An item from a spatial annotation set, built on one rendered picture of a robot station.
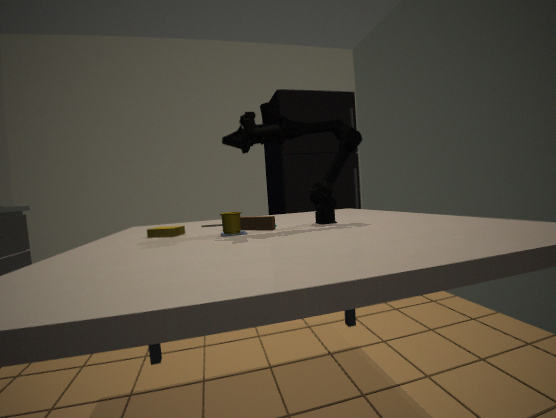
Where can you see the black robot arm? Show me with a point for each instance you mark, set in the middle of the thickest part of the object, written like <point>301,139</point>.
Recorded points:
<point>349,139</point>

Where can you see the olive yellow cup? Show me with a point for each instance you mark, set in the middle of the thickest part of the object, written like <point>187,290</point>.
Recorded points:
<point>231,222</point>

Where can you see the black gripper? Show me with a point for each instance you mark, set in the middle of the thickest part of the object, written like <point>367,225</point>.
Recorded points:
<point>244,138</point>

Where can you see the olive yellow flat block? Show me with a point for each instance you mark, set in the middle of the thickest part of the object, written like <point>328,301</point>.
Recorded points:
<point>161,232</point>

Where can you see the long wooden rail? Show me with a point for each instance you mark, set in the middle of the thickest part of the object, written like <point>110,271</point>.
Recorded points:
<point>258,223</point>

